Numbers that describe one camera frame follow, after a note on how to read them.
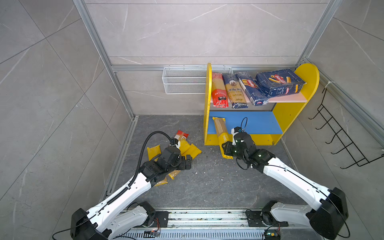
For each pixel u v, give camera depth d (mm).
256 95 685
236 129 708
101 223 386
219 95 686
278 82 715
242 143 574
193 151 967
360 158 583
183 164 651
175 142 661
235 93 715
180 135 1040
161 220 732
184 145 982
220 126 839
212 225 730
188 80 1005
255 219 729
